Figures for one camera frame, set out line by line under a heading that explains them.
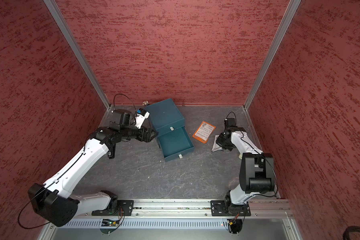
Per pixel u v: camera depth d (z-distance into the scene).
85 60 0.93
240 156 0.91
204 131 1.06
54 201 0.37
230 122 0.74
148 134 0.66
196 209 0.76
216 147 0.91
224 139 0.77
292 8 0.71
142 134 0.65
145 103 1.00
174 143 0.87
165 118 0.85
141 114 0.66
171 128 0.85
